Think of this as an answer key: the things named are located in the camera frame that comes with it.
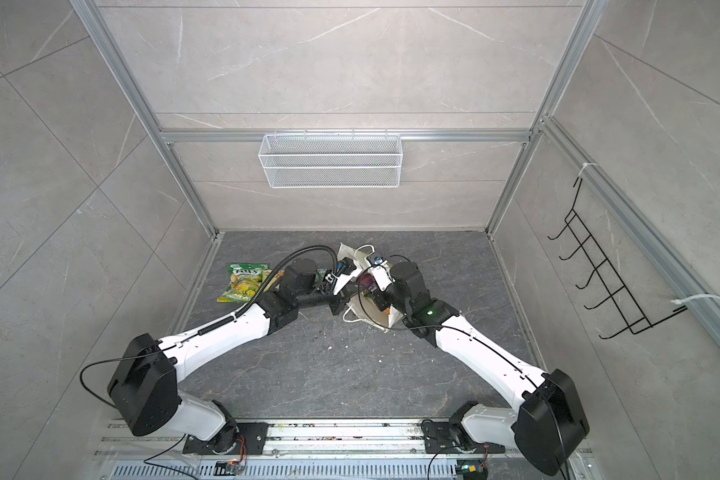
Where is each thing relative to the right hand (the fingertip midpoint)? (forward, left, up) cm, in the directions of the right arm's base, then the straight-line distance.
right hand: (375, 273), depth 80 cm
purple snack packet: (-9, +2, +8) cm, 12 cm away
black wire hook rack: (-9, -53, +9) cm, 54 cm away
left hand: (-3, +3, +2) cm, 5 cm away
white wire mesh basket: (+41, +14, +9) cm, 44 cm away
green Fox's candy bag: (+11, +44, -17) cm, 49 cm away
